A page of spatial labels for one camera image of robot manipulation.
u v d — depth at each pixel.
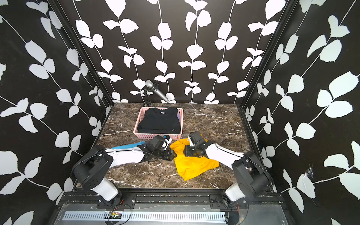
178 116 1.05
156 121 1.03
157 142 0.71
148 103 1.11
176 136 0.95
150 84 0.98
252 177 0.44
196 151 0.69
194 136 0.70
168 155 0.79
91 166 0.47
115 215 0.71
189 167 0.85
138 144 0.95
